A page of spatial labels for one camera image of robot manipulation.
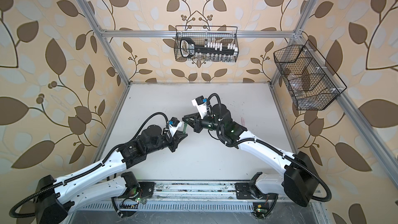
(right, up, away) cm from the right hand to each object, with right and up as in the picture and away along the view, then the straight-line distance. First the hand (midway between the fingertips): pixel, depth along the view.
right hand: (183, 120), depth 69 cm
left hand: (+1, -7, +4) cm, 8 cm away
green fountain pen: (0, -4, +2) cm, 4 cm away
